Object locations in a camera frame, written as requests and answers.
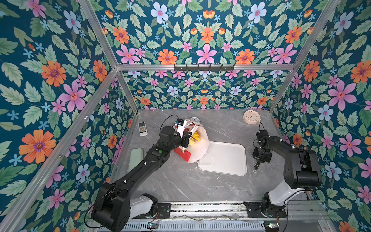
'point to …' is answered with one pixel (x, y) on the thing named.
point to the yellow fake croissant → (196, 136)
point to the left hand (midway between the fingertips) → (193, 130)
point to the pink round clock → (251, 117)
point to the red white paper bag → (198, 143)
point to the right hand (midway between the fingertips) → (257, 159)
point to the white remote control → (142, 129)
